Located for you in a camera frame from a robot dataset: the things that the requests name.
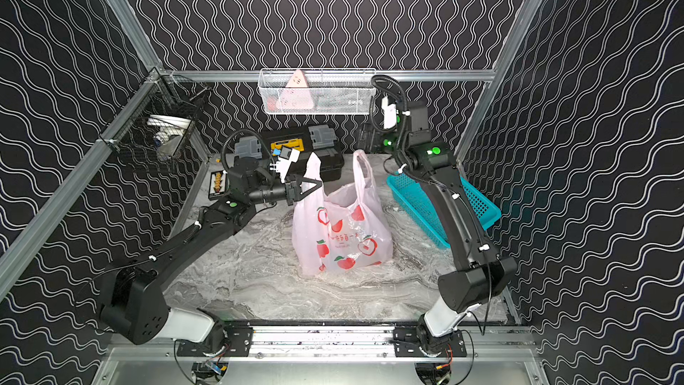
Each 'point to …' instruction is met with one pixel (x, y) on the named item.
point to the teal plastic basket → (413, 200)
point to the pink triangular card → (297, 94)
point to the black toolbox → (321, 139)
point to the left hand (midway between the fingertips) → (320, 180)
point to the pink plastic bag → (345, 228)
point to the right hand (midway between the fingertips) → (370, 132)
